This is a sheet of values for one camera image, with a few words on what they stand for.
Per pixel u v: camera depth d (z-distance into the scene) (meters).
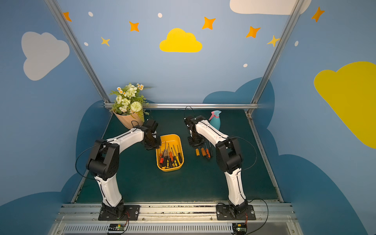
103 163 0.51
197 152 0.96
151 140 0.84
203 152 0.96
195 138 0.81
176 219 0.75
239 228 0.73
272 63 0.91
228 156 0.54
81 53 0.85
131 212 0.75
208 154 0.95
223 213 0.74
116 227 0.72
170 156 0.93
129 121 0.98
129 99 0.87
